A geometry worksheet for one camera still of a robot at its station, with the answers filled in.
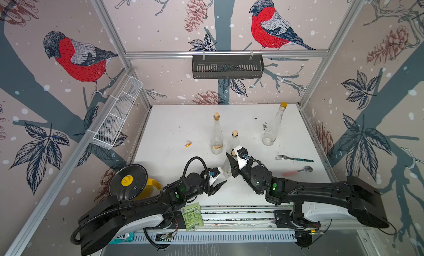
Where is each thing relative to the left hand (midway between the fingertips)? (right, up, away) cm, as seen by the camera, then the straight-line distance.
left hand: (224, 173), depth 77 cm
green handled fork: (+36, +4, +16) cm, 39 cm away
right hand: (+3, +12, -4) cm, 13 cm away
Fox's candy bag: (-42, -25, -8) cm, 49 cm away
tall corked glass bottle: (-3, +13, +20) cm, 24 cm away
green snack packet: (-15, -19, -3) cm, 24 cm away
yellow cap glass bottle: (+30, +17, +23) cm, 41 cm away
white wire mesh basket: (-60, +17, +5) cm, 63 cm away
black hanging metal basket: (-6, +61, +30) cm, 68 cm away
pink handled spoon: (+47, -2, +13) cm, 49 cm away
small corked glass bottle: (+4, +15, 0) cm, 16 cm away
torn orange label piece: (-21, +10, +24) cm, 34 cm away
